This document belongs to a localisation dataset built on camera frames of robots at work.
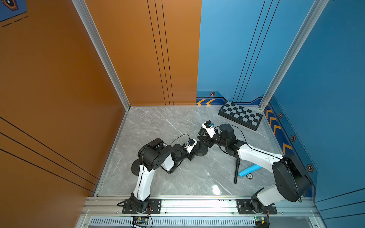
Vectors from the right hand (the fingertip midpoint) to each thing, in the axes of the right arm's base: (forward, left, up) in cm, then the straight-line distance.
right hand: (201, 134), depth 86 cm
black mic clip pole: (-5, +1, +3) cm, 5 cm away
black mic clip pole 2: (-16, -22, -13) cm, 30 cm away
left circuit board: (-42, +32, -17) cm, 55 cm away
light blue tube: (-17, -29, -14) cm, 36 cm away
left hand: (-1, +1, -12) cm, 12 cm away
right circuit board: (-42, -29, -16) cm, 53 cm away
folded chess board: (+25, -34, -11) cm, 43 cm away
